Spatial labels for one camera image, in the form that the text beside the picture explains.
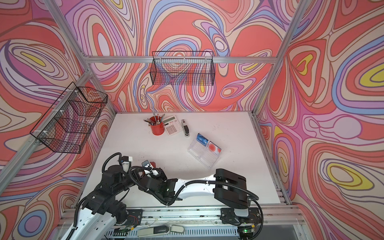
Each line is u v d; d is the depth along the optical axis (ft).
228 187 1.55
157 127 3.37
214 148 2.91
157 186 1.86
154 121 3.31
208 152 3.01
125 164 2.26
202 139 3.04
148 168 2.07
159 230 2.20
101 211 1.71
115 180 1.89
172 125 3.56
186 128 3.42
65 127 2.39
